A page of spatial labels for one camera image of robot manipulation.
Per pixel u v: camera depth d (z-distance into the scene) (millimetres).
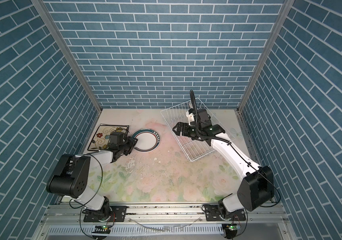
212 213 734
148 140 1014
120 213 734
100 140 988
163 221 724
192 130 681
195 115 608
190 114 737
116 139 749
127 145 850
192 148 961
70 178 461
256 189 416
